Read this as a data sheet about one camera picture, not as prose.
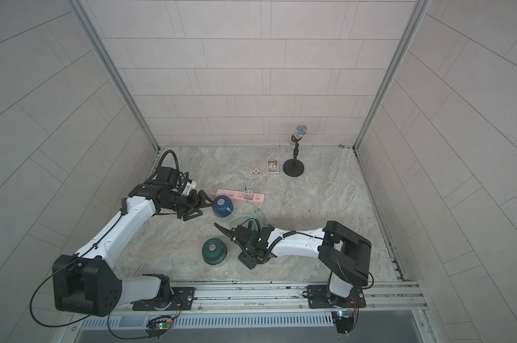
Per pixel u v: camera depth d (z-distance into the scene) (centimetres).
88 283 39
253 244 62
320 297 71
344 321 69
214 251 72
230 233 62
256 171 108
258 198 94
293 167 107
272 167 106
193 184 77
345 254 43
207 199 74
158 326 65
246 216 91
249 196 93
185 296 71
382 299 72
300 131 85
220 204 83
